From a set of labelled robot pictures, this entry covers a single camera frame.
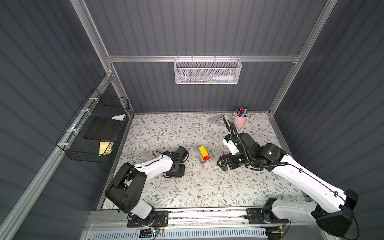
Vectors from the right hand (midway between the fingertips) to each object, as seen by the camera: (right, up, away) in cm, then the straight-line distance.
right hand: (224, 162), depth 70 cm
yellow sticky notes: (-51, +8, -9) cm, 53 cm away
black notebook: (-60, +16, +4) cm, 62 cm away
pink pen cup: (+19, +20, +39) cm, 48 cm away
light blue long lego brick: (-11, 0, +14) cm, 18 cm away
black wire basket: (-66, +8, -6) cm, 67 cm away
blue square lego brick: (-9, -6, +23) cm, 25 cm away
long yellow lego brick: (-9, +3, +14) cm, 17 cm away
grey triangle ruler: (0, +22, +44) cm, 49 cm away
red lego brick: (-8, -1, +13) cm, 15 cm away
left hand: (-23, -12, +17) cm, 31 cm away
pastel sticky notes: (-57, +22, +13) cm, 63 cm away
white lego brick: (-10, -2, +15) cm, 19 cm away
